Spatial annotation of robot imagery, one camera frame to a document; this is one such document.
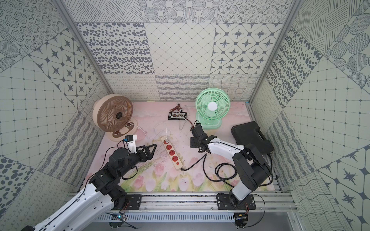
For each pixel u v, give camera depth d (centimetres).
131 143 67
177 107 115
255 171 45
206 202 76
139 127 104
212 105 88
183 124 107
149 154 67
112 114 80
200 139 70
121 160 56
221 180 82
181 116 110
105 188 53
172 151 90
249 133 96
